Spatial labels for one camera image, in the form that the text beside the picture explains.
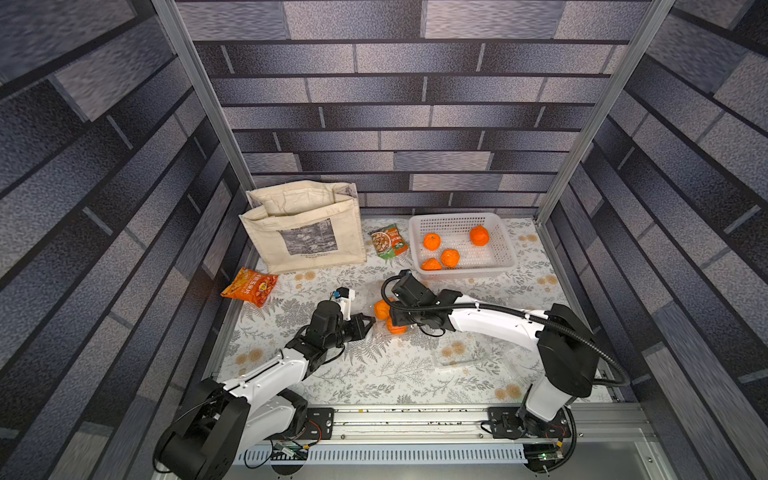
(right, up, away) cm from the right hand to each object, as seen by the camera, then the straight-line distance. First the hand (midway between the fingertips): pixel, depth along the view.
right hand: (395, 309), depth 87 cm
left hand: (-5, -2, -4) cm, 7 cm away
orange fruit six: (0, -6, -3) cm, 6 cm away
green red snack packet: (-2, +20, +24) cm, 31 cm away
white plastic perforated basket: (+22, +24, +23) cm, 41 cm away
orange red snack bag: (-47, +6, +9) cm, 48 cm away
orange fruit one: (+31, +22, +20) cm, 43 cm away
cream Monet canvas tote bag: (-26, +25, -1) cm, 37 cm away
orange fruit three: (+14, +20, +20) cm, 32 cm away
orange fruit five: (-4, 0, -1) cm, 4 cm away
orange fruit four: (+19, +15, +14) cm, 28 cm away
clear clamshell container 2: (+19, -12, 0) cm, 23 cm away
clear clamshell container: (-4, -7, +1) cm, 8 cm away
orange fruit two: (+12, +13, +11) cm, 21 cm away
